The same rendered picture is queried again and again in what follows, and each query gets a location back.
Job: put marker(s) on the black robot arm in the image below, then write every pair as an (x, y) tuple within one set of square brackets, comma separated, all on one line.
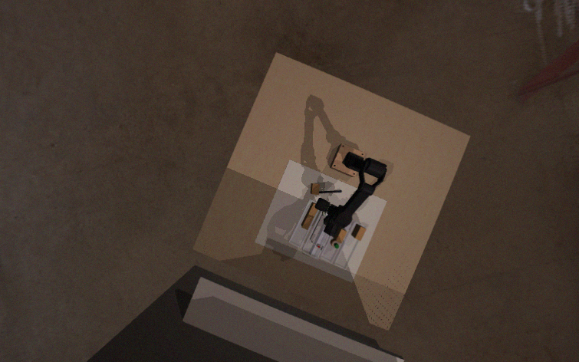
[(343, 215)]

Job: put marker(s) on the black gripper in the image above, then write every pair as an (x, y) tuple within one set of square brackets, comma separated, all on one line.
[(324, 205)]

